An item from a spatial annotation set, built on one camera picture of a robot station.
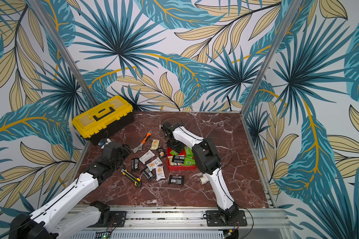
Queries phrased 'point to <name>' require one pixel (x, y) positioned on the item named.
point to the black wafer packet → (176, 179)
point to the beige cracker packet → (154, 144)
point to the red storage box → (183, 161)
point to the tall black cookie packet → (135, 164)
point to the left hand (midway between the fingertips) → (127, 149)
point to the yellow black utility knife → (137, 181)
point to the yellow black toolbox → (115, 116)
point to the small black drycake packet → (162, 153)
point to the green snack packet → (189, 161)
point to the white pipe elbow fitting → (204, 179)
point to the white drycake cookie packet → (160, 174)
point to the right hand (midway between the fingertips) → (173, 148)
